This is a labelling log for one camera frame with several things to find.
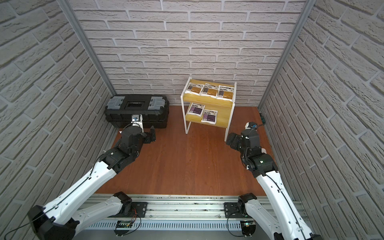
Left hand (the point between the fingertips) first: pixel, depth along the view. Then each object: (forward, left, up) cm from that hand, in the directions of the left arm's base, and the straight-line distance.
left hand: (146, 124), depth 74 cm
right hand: (-5, -47, -3) cm, 47 cm away
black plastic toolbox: (+22, +2, -10) cm, 24 cm away
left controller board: (-40, +10, -30) cm, 51 cm away
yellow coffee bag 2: (+17, -42, +7) cm, 45 cm away
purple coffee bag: (+21, -26, -10) cm, 34 cm away
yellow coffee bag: (+20, -33, +7) cm, 39 cm away
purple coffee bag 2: (+15, -35, -10) cm, 39 cm away
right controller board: (-41, -51, -28) cm, 72 cm away
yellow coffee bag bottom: (+20, -25, +8) cm, 33 cm away
